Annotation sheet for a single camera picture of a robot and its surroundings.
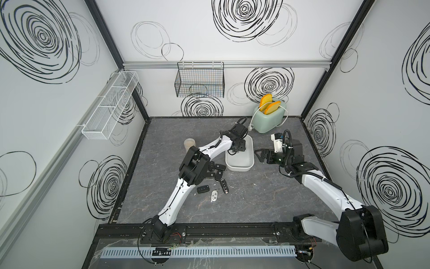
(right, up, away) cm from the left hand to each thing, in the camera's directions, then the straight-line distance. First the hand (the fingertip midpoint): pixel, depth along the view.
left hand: (239, 146), depth 102 cm
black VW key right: (-13, -15, -11) cm, 23 cm away
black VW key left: (-18, -14, -12) cm, 25 cm away
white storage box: (0, -7, -10) cm, 12 cm away
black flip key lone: (-21, -21, -16) cm, 34 cm away
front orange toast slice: (+18, +23, -5) cm, 30 cm away
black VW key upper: (-12, -11, -8) cm, 18 cm away
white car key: (-15, -23, -18) cm, 33 cm away
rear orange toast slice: (+16, +29, 0) cm, 33 cm away
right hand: (+9, -1, -19) cm, 21 cm away
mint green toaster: (+17, +15, +3) cm, 22 cm away
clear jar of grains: (-30, +3, -10) cm, 32 cm away
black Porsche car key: (-10, -19, -16) cm, 27 cm away
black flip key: (-17, -10, -8) cm, 22 cm away
